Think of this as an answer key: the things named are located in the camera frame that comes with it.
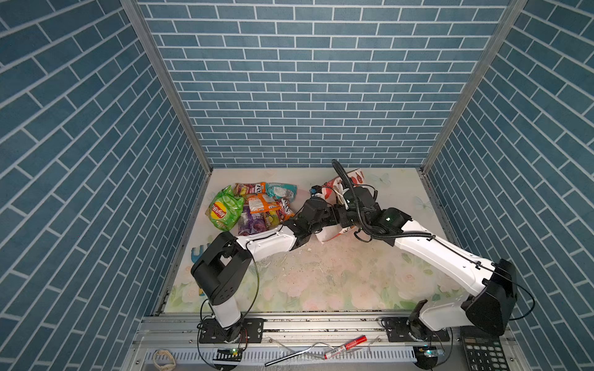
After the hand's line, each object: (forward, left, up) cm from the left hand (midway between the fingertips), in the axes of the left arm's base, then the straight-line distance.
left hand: (342, 210), depth 85 cm
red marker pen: (-40, +1, -16) cm, 43 cm away
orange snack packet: (+11, +32, -10) cm, 36 cm away
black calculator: (-43, -40, -14) cm, 60 cm away
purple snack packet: (+3, +37, -14) cm, 40 cm away
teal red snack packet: (+19, +25, -11) cm, 33 cm away
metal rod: (-42, +17, -16) cm, 48 cm away
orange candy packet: (+22, +42, -14) cm, 49 cm away
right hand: (-2, +2, +6) cm, 6 cm away
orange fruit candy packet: (+7, +26, -14) cm, 30 cm away
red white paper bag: (-1, +4, +12) cm, 12 cm away
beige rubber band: (-44, +55, -15) cm, 72 cm away
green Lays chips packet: (+7, +47, -9) cm, 48 cm away
